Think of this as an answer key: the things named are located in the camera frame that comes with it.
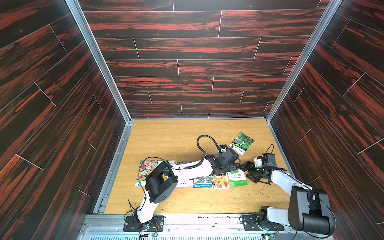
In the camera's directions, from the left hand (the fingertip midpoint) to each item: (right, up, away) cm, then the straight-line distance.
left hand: (236, 167), depth 82 cm
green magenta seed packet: (+2, -8, +6) cm, 10 cm away
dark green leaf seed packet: (+10, +12, +22) cm, 27 cm away
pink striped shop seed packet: (-7, -10, +6) cm, 14 cm away
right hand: (+8, -4, +9) cm, 13 cm away
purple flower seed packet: (-19, -10, +5) cm, 22 cm away
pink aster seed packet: (-29, -11, +4) cm, 31 cm away
